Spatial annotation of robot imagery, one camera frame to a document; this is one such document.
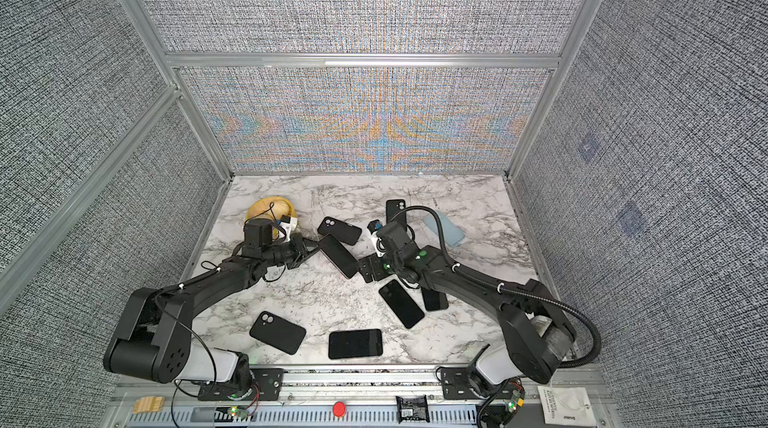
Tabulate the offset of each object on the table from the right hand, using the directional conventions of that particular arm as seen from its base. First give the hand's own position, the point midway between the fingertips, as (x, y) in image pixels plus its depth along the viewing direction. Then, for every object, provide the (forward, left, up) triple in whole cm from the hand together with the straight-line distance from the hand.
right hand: (370, 261), depth 84 cm
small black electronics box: (-34, -10, -9) cm, 36 cm away
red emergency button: (-33, +6, -8) cm, 35 cm away
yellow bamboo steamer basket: (+26, +36, -7) cm, 45 cm away
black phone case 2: (+26, -8, -10) cm, 29 cm away
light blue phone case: (+18, -28, -12) cm, 35 cm away
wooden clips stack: (-33, +50, -7) cm, 61 cm away
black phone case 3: (-16, +25, -10) cm, 32 cm away
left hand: (+4, +14, +2) cm, 14 cm away
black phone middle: (-7, -9, -12) cm, 17 cm away
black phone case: (+18, +10, -12) cm, 24 cm away
